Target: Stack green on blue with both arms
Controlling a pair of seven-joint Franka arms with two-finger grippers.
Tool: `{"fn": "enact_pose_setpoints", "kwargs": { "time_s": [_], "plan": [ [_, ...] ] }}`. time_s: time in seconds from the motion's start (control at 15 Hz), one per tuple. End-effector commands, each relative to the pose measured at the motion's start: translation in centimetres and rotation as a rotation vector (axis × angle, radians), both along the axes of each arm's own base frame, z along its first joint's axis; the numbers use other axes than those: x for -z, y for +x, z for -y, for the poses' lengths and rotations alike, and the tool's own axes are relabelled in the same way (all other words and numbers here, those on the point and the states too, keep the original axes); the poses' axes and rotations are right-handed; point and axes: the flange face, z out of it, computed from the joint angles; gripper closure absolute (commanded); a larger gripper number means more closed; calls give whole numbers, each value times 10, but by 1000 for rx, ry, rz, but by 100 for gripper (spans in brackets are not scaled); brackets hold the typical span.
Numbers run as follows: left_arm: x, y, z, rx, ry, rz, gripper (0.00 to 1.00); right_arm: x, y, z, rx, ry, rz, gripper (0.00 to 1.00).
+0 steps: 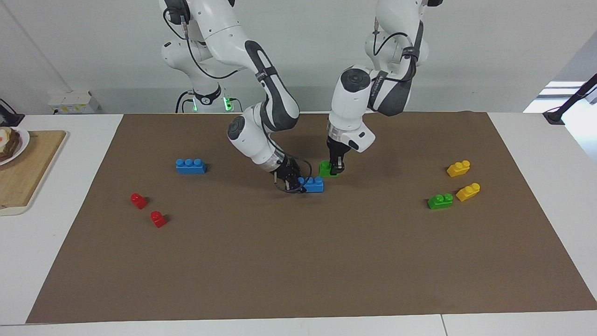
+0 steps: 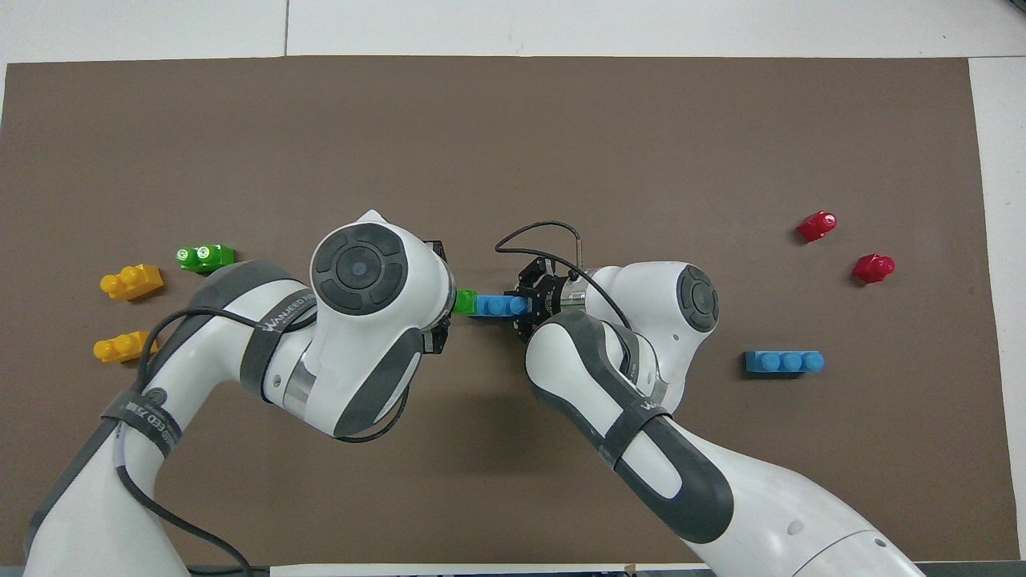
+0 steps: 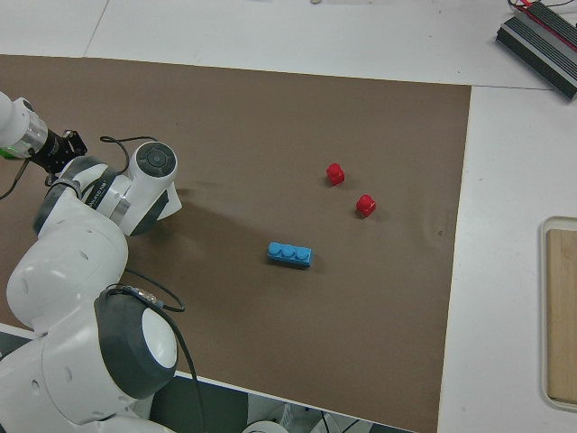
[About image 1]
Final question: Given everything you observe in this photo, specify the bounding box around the blue three-stud toy brick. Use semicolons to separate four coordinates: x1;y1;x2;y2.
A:
298;176;325;193
175;159;207;175

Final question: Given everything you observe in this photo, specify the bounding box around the brown table mat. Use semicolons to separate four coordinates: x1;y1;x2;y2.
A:
26;111;597;324

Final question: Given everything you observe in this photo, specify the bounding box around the yellow two-stud toy brick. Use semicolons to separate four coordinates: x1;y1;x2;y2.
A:
446;160;471;178
456;182;481;202

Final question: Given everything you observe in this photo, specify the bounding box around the white socket box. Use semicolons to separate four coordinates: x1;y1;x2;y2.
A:
48;91;99;115

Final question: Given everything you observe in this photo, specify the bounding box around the wooden cutting board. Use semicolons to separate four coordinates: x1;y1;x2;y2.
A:
0;130;67;209

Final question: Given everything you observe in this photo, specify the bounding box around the white plate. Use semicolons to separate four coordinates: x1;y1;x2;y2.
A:
0;127;30;166

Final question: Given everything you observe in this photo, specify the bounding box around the brown sandwich food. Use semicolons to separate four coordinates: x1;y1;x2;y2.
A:
0;127;22;162

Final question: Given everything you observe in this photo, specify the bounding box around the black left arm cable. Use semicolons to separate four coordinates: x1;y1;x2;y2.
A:
373;16;417;59

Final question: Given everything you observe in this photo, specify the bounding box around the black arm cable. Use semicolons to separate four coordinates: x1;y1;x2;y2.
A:
373;16;417;59
163;7;312;194

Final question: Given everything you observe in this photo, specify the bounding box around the black right base cable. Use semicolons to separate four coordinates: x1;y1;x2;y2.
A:
175;91;194;113

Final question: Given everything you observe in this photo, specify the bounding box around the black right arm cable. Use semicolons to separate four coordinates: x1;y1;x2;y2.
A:
163;7;312;194

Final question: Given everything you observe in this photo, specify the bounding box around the black camera stand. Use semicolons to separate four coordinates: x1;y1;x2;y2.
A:
543;74;597;126

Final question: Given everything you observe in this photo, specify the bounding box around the black device with cable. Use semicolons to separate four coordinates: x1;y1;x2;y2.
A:
0;98;25;127

